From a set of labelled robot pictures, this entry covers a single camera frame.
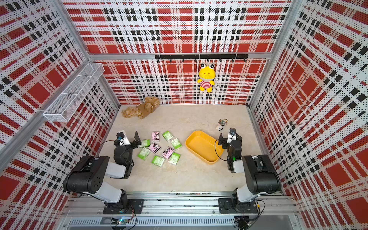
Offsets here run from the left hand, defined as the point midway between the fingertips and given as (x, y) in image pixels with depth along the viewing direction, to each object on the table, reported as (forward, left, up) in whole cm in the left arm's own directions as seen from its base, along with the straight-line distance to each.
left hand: (132, 132), depth 90 cm
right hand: (+2, -63, -3) cm, 63 cm away
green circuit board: (-45, +2, -14) cm, 47 cm away
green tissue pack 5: (-13, -27, -10) cm, 31 cm away
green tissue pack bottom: (-14, -16, -10) cm, 24 cm away
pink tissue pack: (+3, -13, -10) cm, 16 cm away
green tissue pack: (+5, -21, -11) cm, 24 cm away
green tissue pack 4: (-9, -7, -10) cm, 15 cm away
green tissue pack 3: (-2, -6, -9) cm, 11 cm away
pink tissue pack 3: (-9, -22, -9) cm, 26 cm away
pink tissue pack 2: (-6, -13, -10) cm, 17 cm away
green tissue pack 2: (-2, -27, -10) cm, 29 cm away
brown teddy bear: (+22, -1, -2) cm, 22 cm away
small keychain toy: (+16, -60, -12) cm, 63 cm away
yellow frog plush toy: (+30, -48, +22) cm, 61 cm away
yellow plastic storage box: (-3, -47, -12) cm, 48 cm away
